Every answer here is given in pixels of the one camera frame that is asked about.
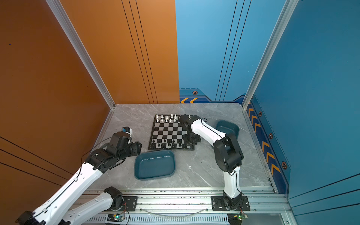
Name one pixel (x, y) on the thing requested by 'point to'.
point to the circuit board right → (236, 219)
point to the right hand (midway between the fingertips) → (189, 145)
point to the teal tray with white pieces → (226, 126)
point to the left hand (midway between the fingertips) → (138, 144)
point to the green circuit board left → (117, 218)
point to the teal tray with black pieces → (154, 165)
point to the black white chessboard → (167, 133)
